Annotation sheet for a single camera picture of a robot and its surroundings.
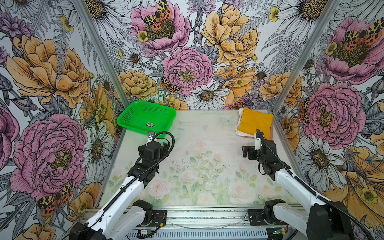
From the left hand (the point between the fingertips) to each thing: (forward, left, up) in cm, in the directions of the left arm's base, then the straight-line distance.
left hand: (154, 148), depth 81 cm
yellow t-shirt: (+29, -63, -10) cm, 70 cm away
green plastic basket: (+38, +17, -16) cm, 45 cm away
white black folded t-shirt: (+20, -53, -13) cm, 58 cm away
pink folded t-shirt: (+16, -74, -14) cm, 76 cm away
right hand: (+1, -53, -6) cm, 54 cm away
